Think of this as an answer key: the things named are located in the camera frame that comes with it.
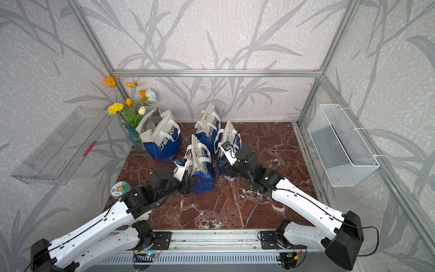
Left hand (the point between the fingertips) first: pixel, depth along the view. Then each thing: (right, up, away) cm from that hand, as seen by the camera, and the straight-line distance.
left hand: (194, 176), depth 75 cm
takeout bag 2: (+5, +23, +16) cm, 29 cm away
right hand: (+15, +9, -1) cm, 17 cm away
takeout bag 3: (+15, +18, +6) cm, 24 cm away
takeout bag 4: (+2, +6, 0) cm, 6 cm away
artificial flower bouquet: (-39, +30, +19) cm, 53 cm away
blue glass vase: (-40, +16, +24) cm, 49 cm away
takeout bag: (-20, +18, +12) cm, 29 cm away
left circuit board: (-19, -34, -3) cm, 39 cm away
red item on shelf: (-41, +13, -7) cm, 44 cm away
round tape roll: (-37, -7, +6) cm, 39 cm away
